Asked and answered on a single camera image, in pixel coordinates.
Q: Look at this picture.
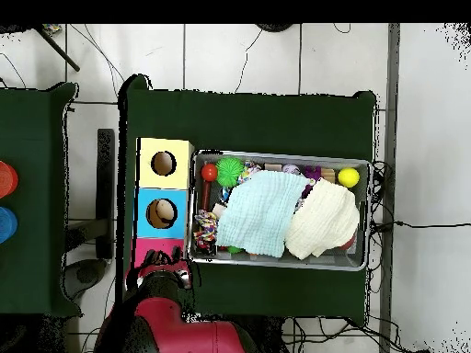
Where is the black power cable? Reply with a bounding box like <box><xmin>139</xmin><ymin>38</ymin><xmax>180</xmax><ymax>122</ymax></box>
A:
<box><xmin>369</xmin><ymin>219</ymin><xmax>471</xmax><ymax>233</ymax></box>

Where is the purple monster plush toy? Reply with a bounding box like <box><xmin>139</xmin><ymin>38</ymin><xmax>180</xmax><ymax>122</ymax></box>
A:
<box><xmin>302</xmin><ymin>165</ymin><xmax>324</xmax><ymax>198</ymax></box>

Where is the black upright panel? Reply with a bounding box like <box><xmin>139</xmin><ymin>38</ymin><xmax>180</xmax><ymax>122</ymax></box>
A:
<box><xmin>95</xmin><ymin>128</ymin><xmax>116</xmax><ymax>259</ymax></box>

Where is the black round object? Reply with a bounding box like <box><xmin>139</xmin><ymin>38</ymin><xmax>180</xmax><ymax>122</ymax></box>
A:
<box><xmin>256</xmin><ymin>23</ymin><xmax>294</xmax><ymax>33</ymax></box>

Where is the black tripod leg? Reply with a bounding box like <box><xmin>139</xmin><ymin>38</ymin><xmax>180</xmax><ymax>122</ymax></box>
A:
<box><xmin>32</xmin><ymin>24</ymin><xmax>81</xmax><ymax>73</ymax></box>

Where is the dark grey rounded base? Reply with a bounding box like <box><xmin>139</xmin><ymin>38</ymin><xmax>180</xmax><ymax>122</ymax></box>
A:
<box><xmin>60</xmin><ymin>257</ymin><xmax>109</xmax><ymax>301</ymax></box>

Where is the yellow ball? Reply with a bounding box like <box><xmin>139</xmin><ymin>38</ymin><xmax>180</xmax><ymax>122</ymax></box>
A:
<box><xmin>337</xmin><ymin>166</ymin><xmax>361</xmax><ymax>188</ymax></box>

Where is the shallow silver mesh bin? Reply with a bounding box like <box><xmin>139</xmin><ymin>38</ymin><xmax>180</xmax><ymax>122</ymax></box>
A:
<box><xmin>187</xmin><ymin>148</ymin><xmax>373</xmax><ymax>272</ymax></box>

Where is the red ball-headed stick toy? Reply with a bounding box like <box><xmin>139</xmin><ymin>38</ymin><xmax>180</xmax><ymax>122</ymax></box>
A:
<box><xmin>198</xmin><ymin>162</ymin><xmax>219</xmax><ymax>212</ymax></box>

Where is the wooden box with three holes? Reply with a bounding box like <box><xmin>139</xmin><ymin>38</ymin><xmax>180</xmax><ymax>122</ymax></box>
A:
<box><xmin>130</xmin><ymin>137</ymin><xmax>195</xmax><ymax>271</ymax></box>

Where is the red round plastic stack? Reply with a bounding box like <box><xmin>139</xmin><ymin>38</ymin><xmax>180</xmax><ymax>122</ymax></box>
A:
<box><xmin>0</xmin><ymin>160</ymin><xmax>19</xmax><ymax>199</ymax></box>

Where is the light blue waffle cloth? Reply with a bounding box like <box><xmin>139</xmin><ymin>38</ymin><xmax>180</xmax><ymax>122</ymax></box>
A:
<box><xmin>215</xmin><ymin>169</ymin><xmax>310</xmax><ymax>258</ymax></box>

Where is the colourful knotted rope toy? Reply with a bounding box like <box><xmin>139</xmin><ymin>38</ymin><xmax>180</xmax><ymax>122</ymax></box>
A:
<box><xmin>192</xmin><ymin>210</ymin><xmax>220</xmax><ymax>255</ymax></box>

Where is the dark green side-table cloth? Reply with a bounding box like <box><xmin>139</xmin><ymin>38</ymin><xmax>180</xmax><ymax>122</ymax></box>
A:
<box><xmin>0</xmin><ymin>82</ymin><xmax>83</xmax><ymax>318</ymax></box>

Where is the dark green tablecloth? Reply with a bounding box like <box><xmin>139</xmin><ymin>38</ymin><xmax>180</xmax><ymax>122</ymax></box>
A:
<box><xmin>119</xmin><ymin>74</ymin><xmax>379</xmax><ymax>327</ymax></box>

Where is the blue round plastic stack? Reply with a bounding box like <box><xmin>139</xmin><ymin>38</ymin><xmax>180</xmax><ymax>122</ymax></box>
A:
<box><xmin>0</xmin><ymin>206</ymin><xmax>18</xmax><ymax>245</ymax></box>

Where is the green spiky rubber ball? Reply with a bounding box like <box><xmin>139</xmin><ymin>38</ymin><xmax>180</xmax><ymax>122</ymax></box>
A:
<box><xmin>214</xmin><ymin>156</ymin><xmax>245</xmax><ymax>188</ymax></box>

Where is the cream waffle cloth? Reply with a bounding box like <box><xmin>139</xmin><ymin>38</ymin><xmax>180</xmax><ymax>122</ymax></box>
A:
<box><xmin>284</xmin><ymin>177</ymin><xmax>361</xmax><ymax>261</ymax></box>

